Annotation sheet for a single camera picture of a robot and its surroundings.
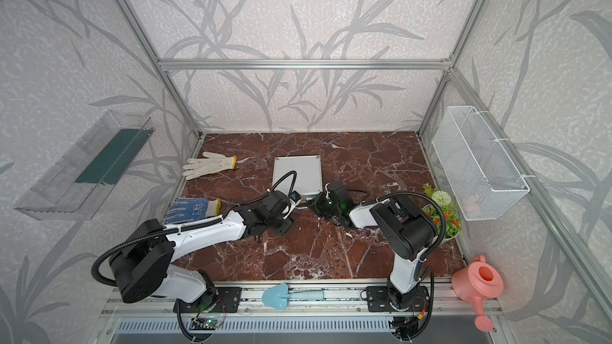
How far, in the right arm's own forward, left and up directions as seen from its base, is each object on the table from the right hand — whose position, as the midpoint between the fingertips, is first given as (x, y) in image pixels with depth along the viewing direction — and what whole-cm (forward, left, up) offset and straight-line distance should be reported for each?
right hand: (304, 202), depth 91 cm
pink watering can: (-30, -50, +7) cm, 59 cm away
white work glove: (+22, +44, -3) cm, 49 cm away
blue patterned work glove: (-1, +47, -3) cm, 47 cm away
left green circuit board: (-38, +27, -4) cm, 47 cm away
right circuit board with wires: (-39, -32, -10) cm, 52 cm away
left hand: (-7, +5, 0) cm, 9 cm away
